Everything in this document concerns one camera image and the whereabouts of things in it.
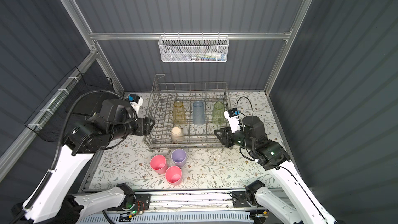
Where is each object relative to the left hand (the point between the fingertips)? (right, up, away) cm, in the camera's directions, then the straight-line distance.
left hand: (148, 122), depth 62 cm
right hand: (+30, -4, +4) cm, 30 cm away
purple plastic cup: (+9, -21, +22) cm, 32 cm away
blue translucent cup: (+20, +1, +32) cm, 37 cm away
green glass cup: (+32, +2, +32) cm, 45 cm away
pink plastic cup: (-2, -25, +22) cm, 34 cm away
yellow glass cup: (+8, +3, +32) cm, 33 cm away
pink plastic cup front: (+7, -30, +18) cm, 35 cm away
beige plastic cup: (+8, -9, +21) cm, 24 cm away
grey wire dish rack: (+12, +1, +38) cm, 40 cm away
